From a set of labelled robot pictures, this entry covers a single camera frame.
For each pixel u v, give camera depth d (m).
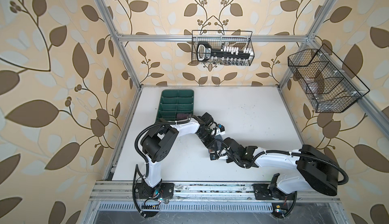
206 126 0.79
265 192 0.74
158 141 0.50
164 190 0.74
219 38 0.90
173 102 1.08
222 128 0.82
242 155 0.64
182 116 0.97
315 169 0.43
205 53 0.85
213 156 0.73
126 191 0.75
